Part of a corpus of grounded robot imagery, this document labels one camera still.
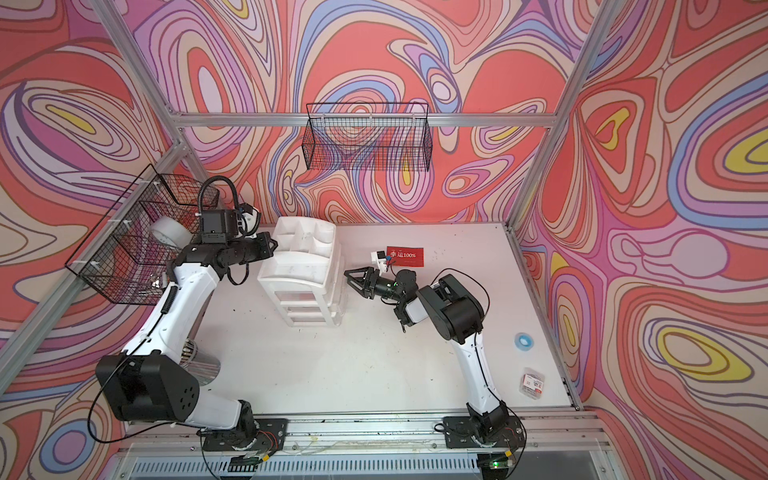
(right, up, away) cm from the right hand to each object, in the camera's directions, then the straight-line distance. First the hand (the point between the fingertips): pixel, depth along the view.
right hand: (346, 283), depth 89 cm
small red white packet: (+52, -26, -9) cm, 59 cm away
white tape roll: (-42, +14, -15) cm, 47 cm away
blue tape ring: (+55, -16, 0) cm, 57 cm away
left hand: (-18, +12, -7) cm, 23 cm away
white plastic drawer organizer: (-10, +3, -8) cm, 14 cm away
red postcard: (+20, +8, +22) cm, 31 cm away
